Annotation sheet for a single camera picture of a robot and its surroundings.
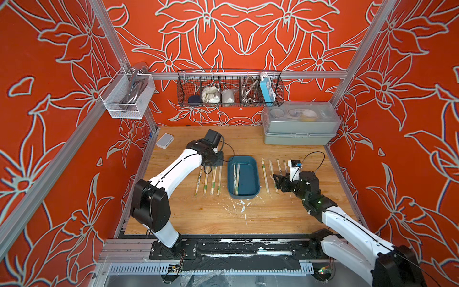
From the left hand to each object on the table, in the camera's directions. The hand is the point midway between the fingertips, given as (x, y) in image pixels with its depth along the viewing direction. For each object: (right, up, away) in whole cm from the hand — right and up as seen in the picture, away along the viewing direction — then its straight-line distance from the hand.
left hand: (218, 159), depth 86 cm
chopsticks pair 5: (-3, -14, +7) cm, 16 cm away
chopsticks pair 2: (+26, -7, -4) cm, 27 cm away
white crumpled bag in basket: (-5, +34, +7) cm, 35 cm away
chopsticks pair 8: (+9, -8, +11) cm, 16 cm away
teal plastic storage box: (+16, -11, +10) cm, 22 cm away
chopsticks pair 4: (0, -13, +8) cm, 15 cm away
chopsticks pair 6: (-7, -14, +6) cm, 17 cm away
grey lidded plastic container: (+48, +20, +16) cm, 54 cm away
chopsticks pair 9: (+9, -15, +6) cm, 18 cm away
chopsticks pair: (+25, -3, +15) cm, 29 cm away
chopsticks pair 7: (-12, -12, +9) cm, 19 cm away
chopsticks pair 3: (+34, -6, +14) cm, 37 cm away
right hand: (+28, -7, -3) cm, 29 cm away
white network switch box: (-35, +9, +24) cm, 44 cm away
